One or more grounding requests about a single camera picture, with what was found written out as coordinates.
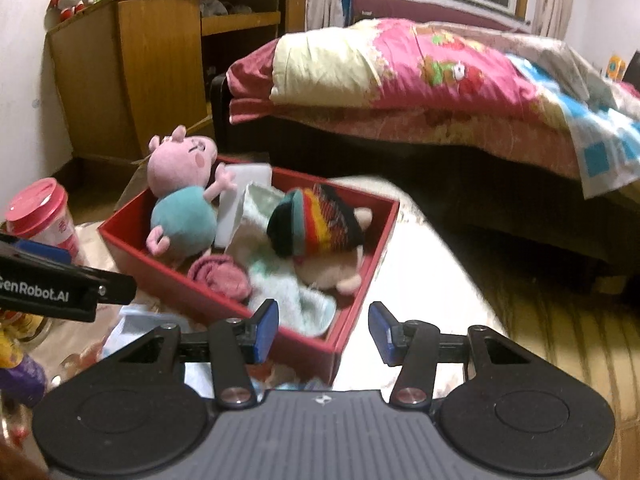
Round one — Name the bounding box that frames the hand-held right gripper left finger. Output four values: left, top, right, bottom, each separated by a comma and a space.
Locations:
107, 299, 279, 407

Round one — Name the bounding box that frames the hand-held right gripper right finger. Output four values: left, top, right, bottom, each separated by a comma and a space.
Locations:
368, 302, 538, 407

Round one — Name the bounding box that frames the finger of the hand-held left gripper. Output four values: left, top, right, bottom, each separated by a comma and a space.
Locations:
0, 232, 73, 267

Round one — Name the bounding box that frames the light green towel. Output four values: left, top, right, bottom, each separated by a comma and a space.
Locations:
225, 182, 337, 337

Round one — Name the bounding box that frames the red cardboard box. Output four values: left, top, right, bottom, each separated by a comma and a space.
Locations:
97, 155, 401, 386

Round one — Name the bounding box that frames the pink sock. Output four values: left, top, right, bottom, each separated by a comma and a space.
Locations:
187, 255, 252, 303

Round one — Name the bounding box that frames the plush toy with striped sweater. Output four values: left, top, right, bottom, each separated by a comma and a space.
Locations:
266, 184, 375, 295

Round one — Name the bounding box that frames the pink pig plush toy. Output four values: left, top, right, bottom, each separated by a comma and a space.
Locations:
146, 126, 238, 261

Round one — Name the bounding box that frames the white rectangular pack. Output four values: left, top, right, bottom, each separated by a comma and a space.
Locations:
215, 162, 273, 248

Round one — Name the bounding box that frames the pink cup with lid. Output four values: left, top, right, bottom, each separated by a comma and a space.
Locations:
4, 177, 81, 266

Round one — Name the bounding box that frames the light blue cloth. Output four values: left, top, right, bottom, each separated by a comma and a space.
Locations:
102, 307, 168, 358

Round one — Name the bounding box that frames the purple and yellow toy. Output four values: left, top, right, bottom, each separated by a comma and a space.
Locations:
0, 327, 47, 408

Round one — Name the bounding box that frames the dark wooden bed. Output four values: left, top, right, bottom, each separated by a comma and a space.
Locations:
210, 17, 640, 281

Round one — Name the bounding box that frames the wooden desk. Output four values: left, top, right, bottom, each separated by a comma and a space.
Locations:
46, 0, 308, 166

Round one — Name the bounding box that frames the pink printed quilt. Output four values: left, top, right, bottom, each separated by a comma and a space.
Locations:
225, 17, 640, 181

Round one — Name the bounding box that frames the blue checked cloth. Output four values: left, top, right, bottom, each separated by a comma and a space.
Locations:
505, 52, 640, 200

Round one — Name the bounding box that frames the grey cloth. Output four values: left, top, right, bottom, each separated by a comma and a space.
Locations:
199, 0, 253, 18

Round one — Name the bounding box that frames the white patterned sheet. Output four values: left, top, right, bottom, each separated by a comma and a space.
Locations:
500, 35, 621, 106

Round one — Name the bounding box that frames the dark red sofa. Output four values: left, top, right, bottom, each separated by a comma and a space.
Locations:
350, 0, 531, 36

